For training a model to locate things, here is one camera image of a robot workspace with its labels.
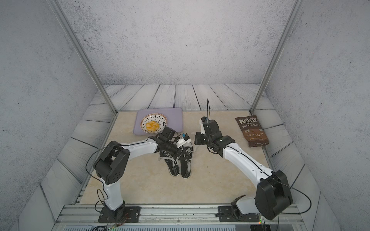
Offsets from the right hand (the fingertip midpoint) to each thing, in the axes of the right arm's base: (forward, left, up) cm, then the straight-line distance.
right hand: (196, 135), depth 82 cm
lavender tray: (+32, +17, -19) cm, 41 cm away
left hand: (-7, +3, -11) cm, 14 cm away
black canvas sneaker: (-9, +14, -17) cm, 24 cm away
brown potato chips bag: (+18, -42, -19) cm, 50 cm away
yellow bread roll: (+20, +32, -15) cm, 41 cm away
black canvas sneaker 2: (-8, +6, -16) cm, 19 cm away
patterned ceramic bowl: (+29, +27, -17) cm, 43 cm away
